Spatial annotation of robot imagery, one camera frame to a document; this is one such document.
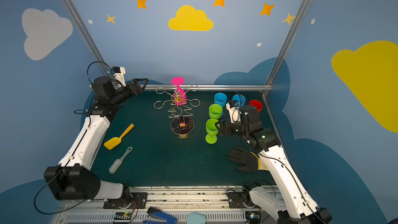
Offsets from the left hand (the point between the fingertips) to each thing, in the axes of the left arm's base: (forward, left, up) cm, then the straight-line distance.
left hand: (142, 80), depth 74 cm
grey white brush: (-28, +17, -36) cm, 49 cm away
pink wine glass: (-2, -18, -8) cm, 20 cm away
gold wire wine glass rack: (-2, -17, -35) cm, 39 cm away
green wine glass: (+2, -38, -26) cm, 46 cm away
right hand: (-16, -40, -10) cm, 44 cm away
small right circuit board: (-51, -55, -41) cm, 85 cm away
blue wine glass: (+11, -41, -23) cm, 49 cm away
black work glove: (-26, -56, -35) cm, 71 cm away
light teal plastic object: (-52, -27, -38) cm, 70 cm away
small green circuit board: (-51, +8, -41) cm, 66 cm away
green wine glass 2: (-13, -35, -23) cm, 44 cm away
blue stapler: (-52, -9, -36) cm, 63 cm away
